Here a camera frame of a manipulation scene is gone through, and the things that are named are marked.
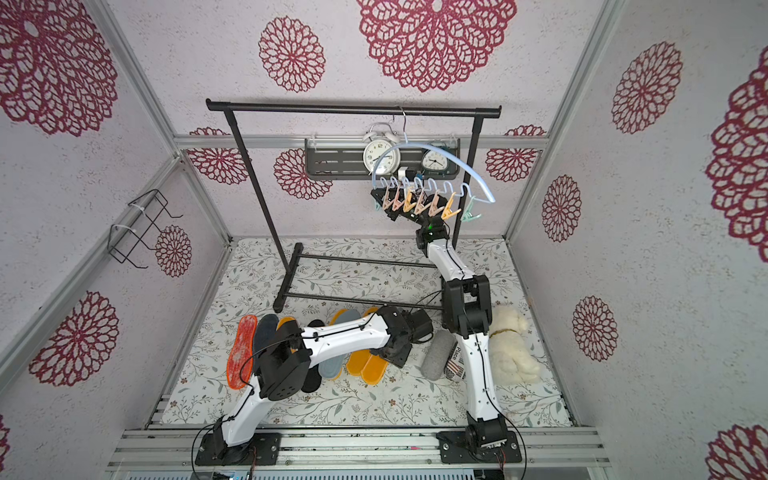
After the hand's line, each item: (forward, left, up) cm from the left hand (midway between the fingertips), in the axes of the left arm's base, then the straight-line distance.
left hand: (391, 356), depth 87 cm
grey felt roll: (+1, -14, 0) cm, 14 cm away
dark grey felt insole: (+10, +39, -2) cm, 41 cm away
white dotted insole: (+16, +11, -4) cm, 19 cm away
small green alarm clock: (+47, -13, +33) cm, 59 cm away
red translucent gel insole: (-1, +45, -2) cm, 45 cm away
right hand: (+37, +6, +31) cm, 49 cm away
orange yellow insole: (+13, +35, -3) cm, 37 cm away
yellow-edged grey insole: (-3, +5, -3) cm, 7 cm away
